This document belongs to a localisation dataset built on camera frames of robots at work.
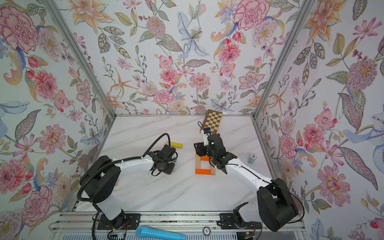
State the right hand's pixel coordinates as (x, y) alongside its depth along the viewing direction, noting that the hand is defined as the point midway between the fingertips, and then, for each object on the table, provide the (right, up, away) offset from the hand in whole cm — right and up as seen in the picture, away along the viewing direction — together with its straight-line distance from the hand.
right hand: (198, 141), depth 86 cm
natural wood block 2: (-18, 0, -2) cm, 18 cm away
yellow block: (-14, -4, +18) cm, 23 cm away
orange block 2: (+3, -19, +5) cm, 19 cm away
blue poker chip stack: (+33, -11, +4) cm, 35 cm away
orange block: (+3, -8, -9) cm, 13 cm away
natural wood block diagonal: (+9, -18, +5) cm, 20 cm away
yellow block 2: (-1, -7, -7) cm, 10 cm away
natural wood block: (0, -14, +9) cm, 16 cm away
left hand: (-15, -16, +6) cm, 23 cm away
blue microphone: (-25, -40, -17) cm, 51 cm away
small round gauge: (+3, -42, -14) cm, 44 cm away
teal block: (-13, -10, -6) cm, 17 cm away
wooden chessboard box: (+12, +14, +28) cm, 33 cm away
